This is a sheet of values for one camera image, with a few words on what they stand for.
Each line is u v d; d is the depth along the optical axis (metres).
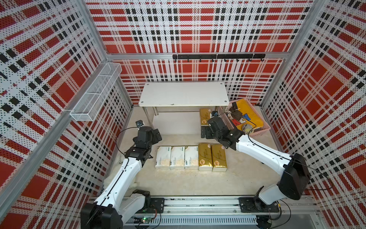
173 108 1.19
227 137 0.58
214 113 0.72
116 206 0.41
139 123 0.70
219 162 0.82
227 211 0.73
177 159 0.85
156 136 0.74
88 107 0.70
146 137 0.60
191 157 0.86
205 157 0.84
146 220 0.69
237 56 0.88
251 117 1.04
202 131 0.75
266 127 1.00
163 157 0.87
